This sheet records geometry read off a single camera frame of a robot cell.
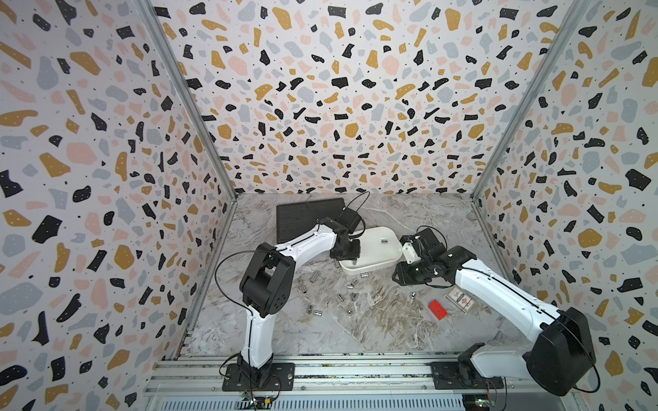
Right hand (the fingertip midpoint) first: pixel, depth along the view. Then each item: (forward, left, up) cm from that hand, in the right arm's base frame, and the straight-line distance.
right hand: (395, 277), depth 82 cm
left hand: (+11, +12, -5) cm, 17 cm away
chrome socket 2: (-8, +25, -11) cm, 29 cm away
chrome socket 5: (-7, +15, -11) cm, 20 cm away
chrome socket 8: (-1, -8, -11) cm, 14 cm away
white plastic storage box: (+17, +3, -11) cm, 20 cm away
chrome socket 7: (+6, +9, -11) cm, 16 cm away
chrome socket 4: (-2, +13, -12) cm, 18 cm away
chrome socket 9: (0, +31, -11) cm, 33 cm away
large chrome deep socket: (+6, +28, -11) cm, 30 cm away
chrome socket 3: (-3, +17, -12) cm, 21 cm away
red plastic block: (-6, -15, -11) cm, 20 cm away
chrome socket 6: (+2, +14, -11) cm, 18 cm away
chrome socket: (+21, +1, -11) cm, 24 cm away
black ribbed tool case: (+28, +38, -5) cm, 47 cm away
